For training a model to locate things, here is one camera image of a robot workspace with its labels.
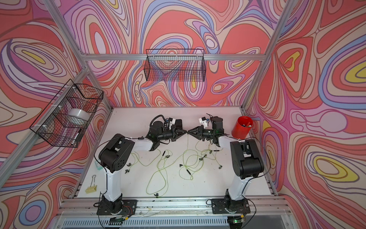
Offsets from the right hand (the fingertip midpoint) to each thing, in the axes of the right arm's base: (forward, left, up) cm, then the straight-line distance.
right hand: (189, 135), depth 88 cm
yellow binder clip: (-26, +56, -11) cm, 63 cm away
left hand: (0, +1, +2) cm, 2 cm away
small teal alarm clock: (-14, +57, -10) cm, 59 cm away
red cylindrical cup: (+7, -36, -5) cm, 37 cm away
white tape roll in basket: (+3, +58, +21) cm, 61 cm away
